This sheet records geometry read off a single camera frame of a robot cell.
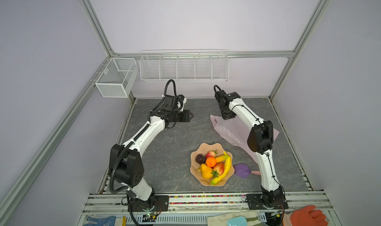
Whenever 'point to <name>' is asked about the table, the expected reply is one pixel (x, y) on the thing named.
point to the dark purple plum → (200, 158)
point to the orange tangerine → (211, 161)
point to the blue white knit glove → (108, 221)
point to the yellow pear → (206, 171)
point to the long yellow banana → (227, 165)
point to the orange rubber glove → (308, 216)
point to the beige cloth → (222, 219)
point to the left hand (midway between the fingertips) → (190, 116)
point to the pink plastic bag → (233, 131)
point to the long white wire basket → (184, 65)
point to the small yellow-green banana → (221, 158)
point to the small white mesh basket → (118, 78)
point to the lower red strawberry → (218, 169)
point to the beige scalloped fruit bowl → (205, 148)
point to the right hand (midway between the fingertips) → (231, 114)
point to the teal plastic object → (237, 221)
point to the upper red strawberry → (211, 153)
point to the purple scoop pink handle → (242, 171)
